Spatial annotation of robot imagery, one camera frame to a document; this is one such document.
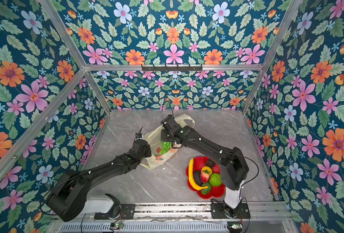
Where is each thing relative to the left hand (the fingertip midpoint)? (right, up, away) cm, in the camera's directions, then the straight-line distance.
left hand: (150, 145), depth 90 cm
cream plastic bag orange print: (+6, -8, -6) cm, 11 cm away
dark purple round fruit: (+37, -9, -6) cm, 38 cm away
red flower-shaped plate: (+31, -11, -1) cm, 33 cm away
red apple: (+32, -14, -13) cm, 38 cm away
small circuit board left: (-12, -36, -20) cm, 43 cm away
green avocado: (+33, -22, -13) cm, 42 cm away
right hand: (+11, +9, -6) cm, 15 cm away
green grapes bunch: (+11, +1, -10) cm, 15 cm away
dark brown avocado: (+29, -16, -10) cm, 34 cm away
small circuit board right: (+46, -37, -20) cm, 62 cm away
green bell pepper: (+39, -17, -12) cm, 44 cm away
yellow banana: (+25, -14, -8) cm, 30 cm away
